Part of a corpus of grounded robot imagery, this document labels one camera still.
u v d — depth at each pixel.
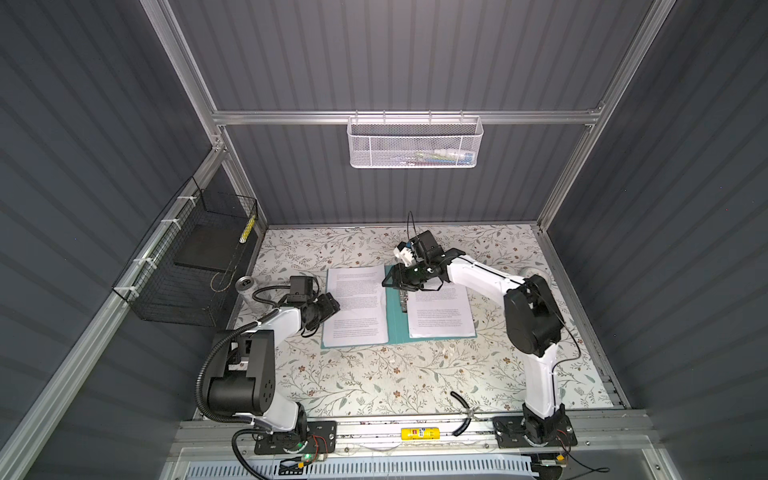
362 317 0.94
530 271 1.02
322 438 0.72
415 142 1.24
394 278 0.83
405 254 0.88
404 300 0.99
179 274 0.72
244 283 0.87
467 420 0.76
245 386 0.44
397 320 0.94
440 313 0.96
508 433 0.73
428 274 0.72
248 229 0.82
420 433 0.73
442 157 0.92
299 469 0.71
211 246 0.78
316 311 0.82
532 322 0.54
